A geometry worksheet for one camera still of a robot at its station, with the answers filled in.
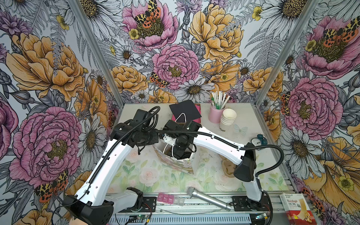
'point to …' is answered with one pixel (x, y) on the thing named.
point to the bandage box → (297, 211)
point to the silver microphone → (191, 191)
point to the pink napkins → (198, 106)
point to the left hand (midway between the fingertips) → (153, 143)
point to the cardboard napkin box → (195, 104)
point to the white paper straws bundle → (219, 100)
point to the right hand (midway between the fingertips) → (179, 153)
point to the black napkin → (184, 111)
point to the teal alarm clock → (260, 140)
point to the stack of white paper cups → (228, 116)
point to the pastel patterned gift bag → (191, 165)
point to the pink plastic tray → (170, 199)
